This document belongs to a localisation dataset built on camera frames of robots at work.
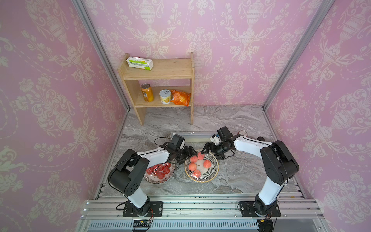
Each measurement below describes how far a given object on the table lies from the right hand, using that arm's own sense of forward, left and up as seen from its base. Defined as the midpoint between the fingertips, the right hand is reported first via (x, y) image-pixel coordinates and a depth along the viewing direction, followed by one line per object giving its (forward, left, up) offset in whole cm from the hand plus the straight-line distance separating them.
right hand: (206, 155), depth 90 cm
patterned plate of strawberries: (-10, +29, -1) cm, 30 cm away
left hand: (-1, +8, 0) cm, 8 cm away
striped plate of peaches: (-7, +4, -3) cm, 8 cm away
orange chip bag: (+28, +15, +23) cm, 39 cm away
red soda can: (+11, -24, +6) cm, 28 cm away
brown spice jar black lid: (+7, -35, +4) cm, 36 cm away
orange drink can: (+30, +34, +27) cm, 53 cm away
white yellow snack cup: (+31, +24, +23) cm, 46 cm away
